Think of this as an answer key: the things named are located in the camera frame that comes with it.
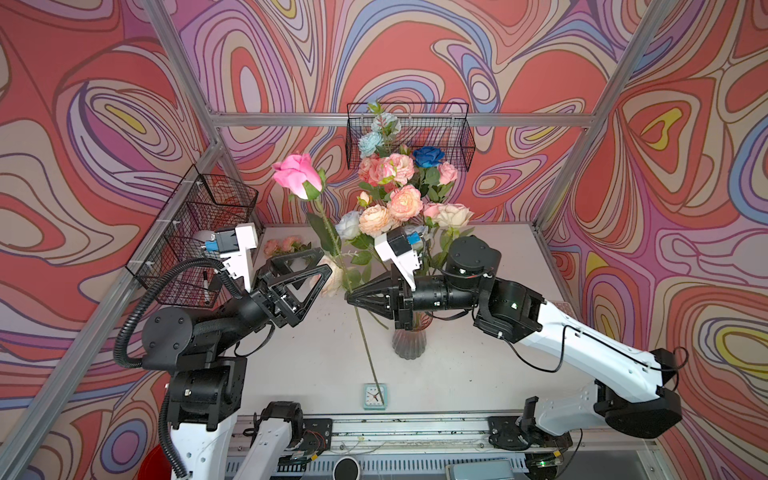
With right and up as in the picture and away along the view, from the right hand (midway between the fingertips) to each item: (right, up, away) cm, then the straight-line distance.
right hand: (355, 306), depth 47 cm
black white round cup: (-4, -39, +18) cm, 44 cm away
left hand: (-3, +6, -5) cm, 8 cm away
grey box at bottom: (+28, -41, +20) cm, 53 cm away
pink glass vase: (+12, -19, +42) cm, 48 cm away
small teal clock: (+1, -29, +30) cm, 42 cm away
